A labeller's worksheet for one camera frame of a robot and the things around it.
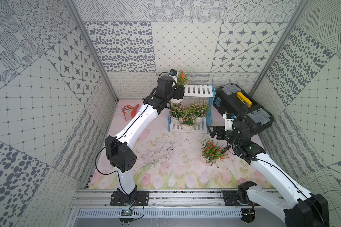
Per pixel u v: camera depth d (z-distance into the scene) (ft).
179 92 2.30
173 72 2.16
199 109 3.04
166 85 1.88
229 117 2.25
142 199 2.40
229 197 2.44
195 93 3.90
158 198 2.47
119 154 1.48
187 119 2.89
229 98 3.27
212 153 2.51
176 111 3.05
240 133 1.89
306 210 1.23
